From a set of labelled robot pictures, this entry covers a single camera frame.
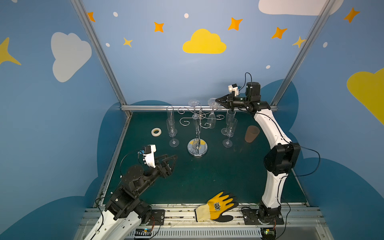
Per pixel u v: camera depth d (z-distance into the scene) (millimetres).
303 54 861
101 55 860
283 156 540
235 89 796
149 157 574
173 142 1036
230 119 991
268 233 733
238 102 733
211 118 908
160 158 660
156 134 1076
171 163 623
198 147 1004
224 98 785
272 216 687
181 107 802
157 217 748
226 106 772
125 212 477
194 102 845
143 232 729
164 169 574
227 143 1038
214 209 752
